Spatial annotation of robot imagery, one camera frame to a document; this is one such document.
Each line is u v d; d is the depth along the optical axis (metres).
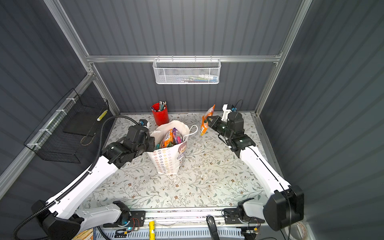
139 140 0.55
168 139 0.77
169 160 0.77
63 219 0.39
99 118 0.79
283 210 0.40
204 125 0.77
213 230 0.67
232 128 0.57
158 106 1.06
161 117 1.05
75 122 0.77
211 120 0.75
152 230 0.69
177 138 0.79
